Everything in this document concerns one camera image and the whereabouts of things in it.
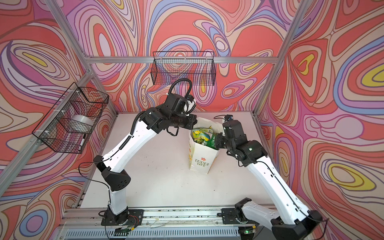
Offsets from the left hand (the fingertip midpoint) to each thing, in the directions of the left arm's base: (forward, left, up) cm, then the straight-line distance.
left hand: (199, 120), depth 69 cm
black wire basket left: (-4, +67, -1) cm, 67 cm away
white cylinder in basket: (-1, +56, -1) cm, 56 cm away
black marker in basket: (-6, +58, -10) cm, 59 cm away
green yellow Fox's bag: (-2, -1, -9) cm, 9 cm away
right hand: (-5, -9, -8) cm, 14 cm away
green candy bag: (-4, -6, -13) cm, 15 cm away
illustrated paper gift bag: (-11, -1, -15) cm, 19 cm away
